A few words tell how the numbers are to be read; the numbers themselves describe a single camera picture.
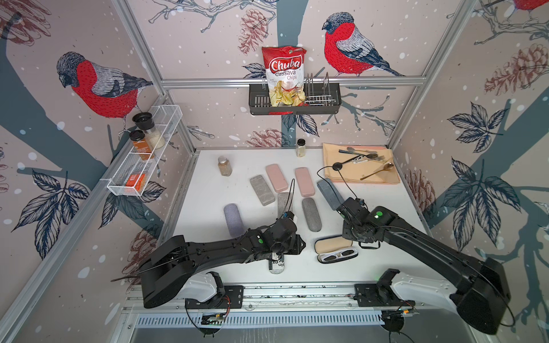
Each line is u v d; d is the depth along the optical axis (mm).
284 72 815
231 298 729
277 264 778
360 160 1143
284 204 956
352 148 1211
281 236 632
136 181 644
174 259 418
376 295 671
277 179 1074
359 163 1138
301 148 1124
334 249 820
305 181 1049
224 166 1037
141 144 701
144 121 712
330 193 997
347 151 1190
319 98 951
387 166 1100
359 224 588
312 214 911
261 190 1005
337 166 1134
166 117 927
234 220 899
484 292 377
